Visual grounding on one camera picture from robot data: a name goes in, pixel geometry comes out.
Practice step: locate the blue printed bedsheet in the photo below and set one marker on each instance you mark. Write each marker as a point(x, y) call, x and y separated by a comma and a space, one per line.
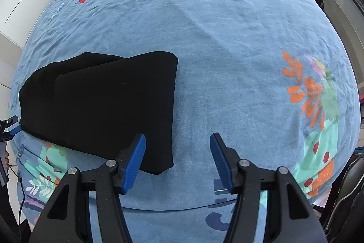
point(213, 46)

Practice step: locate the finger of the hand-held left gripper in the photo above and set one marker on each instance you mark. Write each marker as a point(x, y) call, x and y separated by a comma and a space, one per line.
point(14, 130)
point(10, 120)

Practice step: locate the person's left hand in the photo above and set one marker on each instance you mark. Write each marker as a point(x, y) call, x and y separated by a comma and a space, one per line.
point(6, 160)

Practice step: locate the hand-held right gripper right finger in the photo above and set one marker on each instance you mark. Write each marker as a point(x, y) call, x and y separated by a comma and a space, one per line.
point(220, 160)

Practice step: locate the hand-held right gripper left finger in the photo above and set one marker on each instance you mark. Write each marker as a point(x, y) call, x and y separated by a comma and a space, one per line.
point(133, 163)

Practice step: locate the black chair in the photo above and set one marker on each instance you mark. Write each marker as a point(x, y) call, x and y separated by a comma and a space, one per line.
point(347, 197)

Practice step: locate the black pants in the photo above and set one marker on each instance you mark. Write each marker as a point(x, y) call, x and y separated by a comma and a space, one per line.
point(99, 106)

